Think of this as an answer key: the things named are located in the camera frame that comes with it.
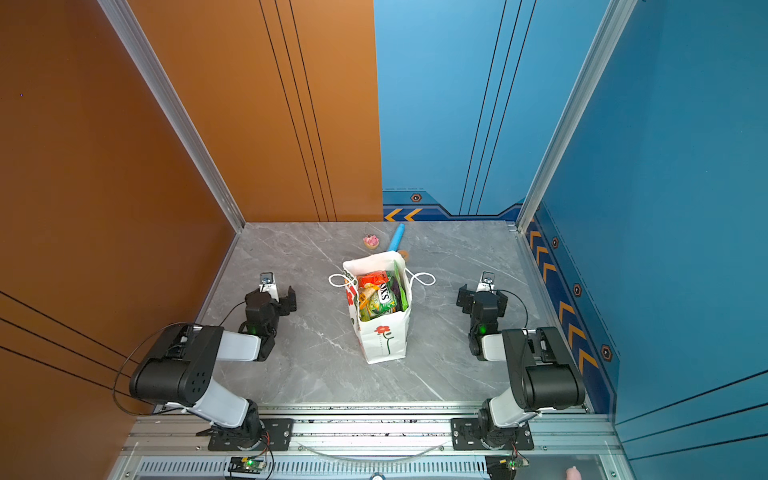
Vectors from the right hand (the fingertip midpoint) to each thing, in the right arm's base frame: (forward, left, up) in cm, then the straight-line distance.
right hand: (479, 288), depth 93 cm
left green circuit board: (-45, +62, -7) cm, 77 cm away
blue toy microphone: (+25, +26, -3) cm, 37 cm away
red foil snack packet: (-6, +32, +15) cm, 36 cm away
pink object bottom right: (-47, -14, -5) cm, 49 cm away
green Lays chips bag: (-12, +24, +16) cm, 31 cm away
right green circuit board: (-45, +1, -9) cm, 46 cm away
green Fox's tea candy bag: (-13, +30, +14) cm, 35 cm away
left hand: (0, +65, +2) cm, 65 cm away
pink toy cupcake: (+23, +36, -3) cm, 43 cm away
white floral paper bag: (-20, +29, +8) cm, 37 cm away
